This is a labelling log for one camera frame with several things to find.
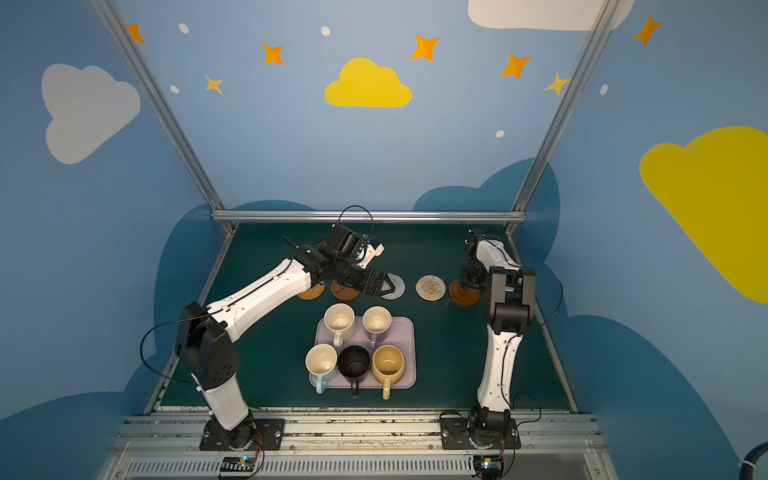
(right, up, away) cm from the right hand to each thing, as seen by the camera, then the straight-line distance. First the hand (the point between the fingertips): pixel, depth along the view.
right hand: (477, 286), depth 102 cm
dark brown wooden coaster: (-46, -2, -1) cm, 46 cm away
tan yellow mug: (-31, -22, -16) cm, 41 cm away
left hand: (-33, +3, -21) cm, 39 cm away
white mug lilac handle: (-35, -9, -11) cm, 38 cm away
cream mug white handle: (-46, -10, -9) cm, 48 cm away
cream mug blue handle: (-50, -20, -18) cm, 57 cm away
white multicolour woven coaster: (-16, -1, +2) cm, 16 cm away
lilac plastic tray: (-26, -15, -9) cm, 31 cm away
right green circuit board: (-5, -42, -29) cm, 51 cm away
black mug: (-41, -20, -18) cm, 49 cm away
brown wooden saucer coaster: (-5, -3, -1) cm, 6 cm away
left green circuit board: (-68, -42, -29) cm, 85 cm away
